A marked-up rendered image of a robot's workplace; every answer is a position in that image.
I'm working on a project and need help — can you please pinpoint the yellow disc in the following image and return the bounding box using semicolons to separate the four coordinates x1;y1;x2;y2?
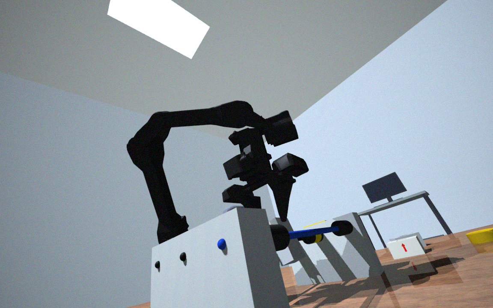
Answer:
466;228;493;244

